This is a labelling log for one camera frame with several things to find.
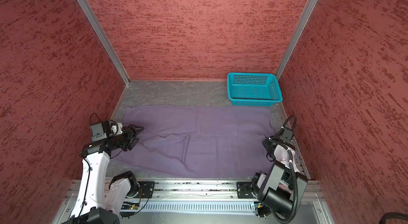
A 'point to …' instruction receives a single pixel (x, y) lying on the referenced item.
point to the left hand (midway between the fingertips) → (143, 135)
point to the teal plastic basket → (253, 89)
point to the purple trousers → (197, 142)
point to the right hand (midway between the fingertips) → (263, 145)
